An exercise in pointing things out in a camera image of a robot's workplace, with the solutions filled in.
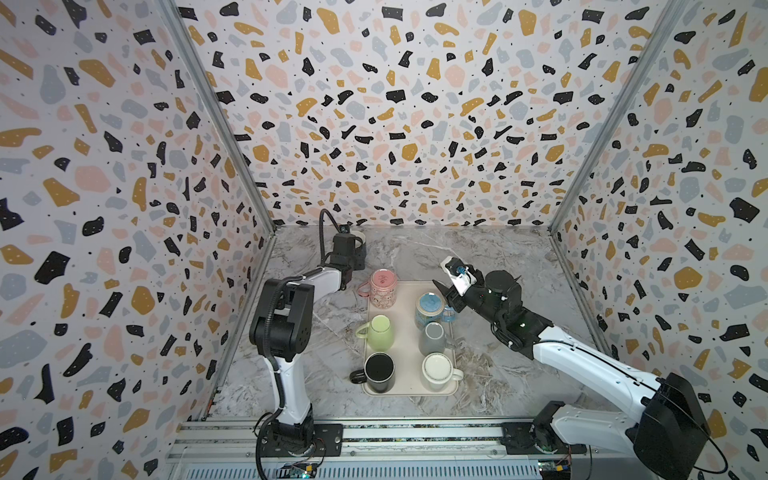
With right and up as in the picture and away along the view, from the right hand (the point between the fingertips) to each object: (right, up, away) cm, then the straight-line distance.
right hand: (441, 267), depth 75 cm
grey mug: (-2, -20, +6) cm, 21 cm away
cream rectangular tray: (-9, -26, +14) cm, 31 cm away
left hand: (-26, +5, +25) cm, 37 cm away
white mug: (-1, -28, +3) cm, 28 cm away
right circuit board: (+27, -48, -4) cm, 56 cm away
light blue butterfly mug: (-2, -12, +11) cm, 17 cm away
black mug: (-16, -27, +1) cm, 31 cm away
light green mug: (-17, -18, +7) cm, 26 cm away
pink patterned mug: (-16, -7, +15) cm, 23 cm away
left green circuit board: (-34, -48, -5) cm, 59 cm away
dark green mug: (-25, +6, +7) cm, 26 cm away
